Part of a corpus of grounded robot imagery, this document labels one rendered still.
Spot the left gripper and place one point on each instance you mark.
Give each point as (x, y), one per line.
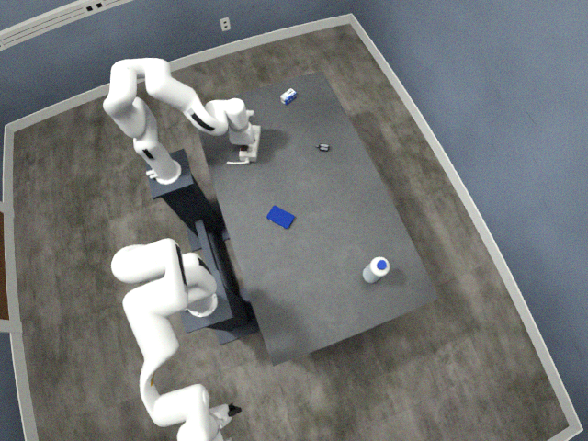
(245, 138)

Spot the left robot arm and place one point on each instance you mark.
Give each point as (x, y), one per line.
(122, 104)

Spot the white bottle with blue cap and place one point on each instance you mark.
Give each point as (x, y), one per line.
(378, 267)

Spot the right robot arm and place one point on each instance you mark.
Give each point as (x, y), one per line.
(147, 308)

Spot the white power strip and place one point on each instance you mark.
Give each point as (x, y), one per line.
(250, 154)

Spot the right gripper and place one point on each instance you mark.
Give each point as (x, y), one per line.
(222, 411)

